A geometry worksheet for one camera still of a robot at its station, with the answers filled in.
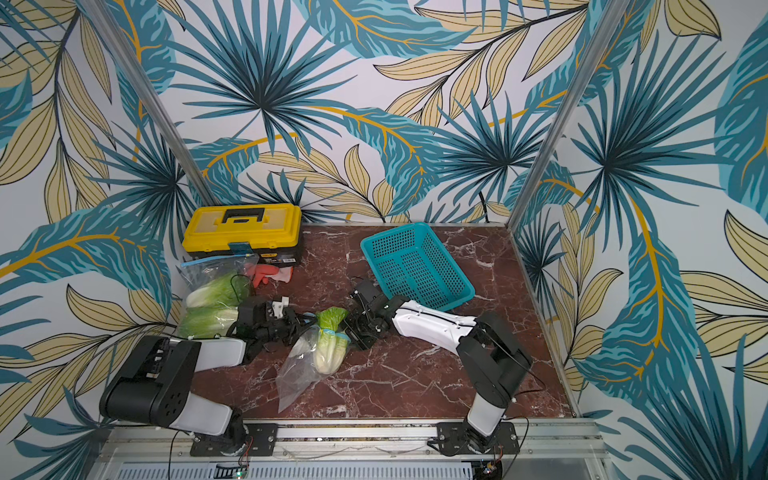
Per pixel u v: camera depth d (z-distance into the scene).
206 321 0.84
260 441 0.73
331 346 0.80
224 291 0.90
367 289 0.69
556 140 0.92
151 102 0.82
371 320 0.66
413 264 1.08
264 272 1.00
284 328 0.80
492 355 0.48
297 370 0.79
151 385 0.44
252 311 0.72
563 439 0.76
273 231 0.97
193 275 1.05
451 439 0.74
